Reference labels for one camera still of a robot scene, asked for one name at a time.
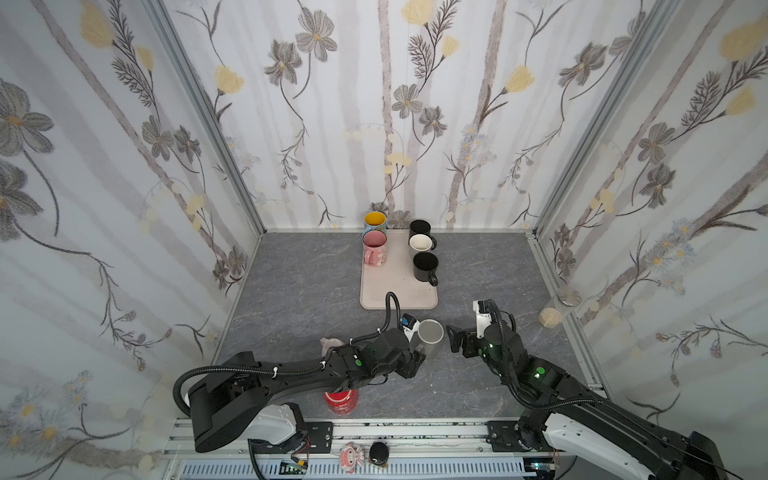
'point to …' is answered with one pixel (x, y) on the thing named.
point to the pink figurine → (351, 457)
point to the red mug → (342, 402)
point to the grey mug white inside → (422, 242)
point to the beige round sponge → (549, 317)
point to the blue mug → (374, 221)
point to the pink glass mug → (374, 248)
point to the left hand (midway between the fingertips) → (414, 347)
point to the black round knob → (379, 453)
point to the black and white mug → (425, 267)
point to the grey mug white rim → (430, 332)
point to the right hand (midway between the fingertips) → (456, 320)
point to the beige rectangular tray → (396, 275)
